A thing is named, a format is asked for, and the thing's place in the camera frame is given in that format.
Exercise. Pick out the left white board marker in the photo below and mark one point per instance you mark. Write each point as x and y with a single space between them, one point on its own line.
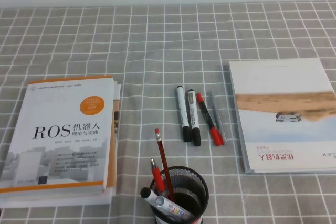
186 131

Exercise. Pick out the red marker pen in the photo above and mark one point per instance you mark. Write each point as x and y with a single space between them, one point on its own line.
218 139

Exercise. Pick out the right white board marker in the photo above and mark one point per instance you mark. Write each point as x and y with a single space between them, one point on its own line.
194 117

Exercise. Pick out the clear grey gel pen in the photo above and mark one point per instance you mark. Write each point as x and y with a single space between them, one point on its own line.
218 120

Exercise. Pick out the white book with desert cover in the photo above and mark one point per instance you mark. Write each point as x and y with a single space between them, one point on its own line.
286 115

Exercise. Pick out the silver capped marker in holder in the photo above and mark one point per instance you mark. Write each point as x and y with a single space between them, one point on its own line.
173 210

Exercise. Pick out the black mesh pen holder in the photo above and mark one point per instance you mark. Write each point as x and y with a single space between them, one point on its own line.
190 192

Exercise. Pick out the grey checked tablecloth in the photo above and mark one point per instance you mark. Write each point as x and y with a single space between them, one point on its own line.
150 50

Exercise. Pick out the white orange ROS book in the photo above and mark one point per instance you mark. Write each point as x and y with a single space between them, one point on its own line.
60 134

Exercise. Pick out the red ballpoint pen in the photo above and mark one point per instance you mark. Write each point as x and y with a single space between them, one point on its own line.
158 178

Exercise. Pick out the red pencil with eraser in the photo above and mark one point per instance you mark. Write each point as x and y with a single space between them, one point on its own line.
164 163

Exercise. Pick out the white board marker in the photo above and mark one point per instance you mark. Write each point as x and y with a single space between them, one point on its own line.
186 131
194 117

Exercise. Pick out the white marker in holder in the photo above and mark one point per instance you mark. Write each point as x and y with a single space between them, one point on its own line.
148 195

